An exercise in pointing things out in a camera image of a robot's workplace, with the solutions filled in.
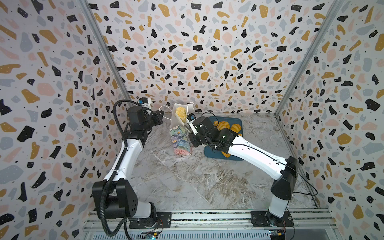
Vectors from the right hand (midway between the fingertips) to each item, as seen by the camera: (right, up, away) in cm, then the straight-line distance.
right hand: (189, 130), depth 74 cm
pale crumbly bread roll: (-5, +10, +5) cm, 12 cm away
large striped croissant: (+21, +3, +33) cm, 39 cm away
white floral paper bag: (-6, -3, +10) cm, 12 cm away
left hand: (-14, +11, +4) cm, 18 cm away
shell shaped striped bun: (+31, +1, +34) cm, 46 cm away
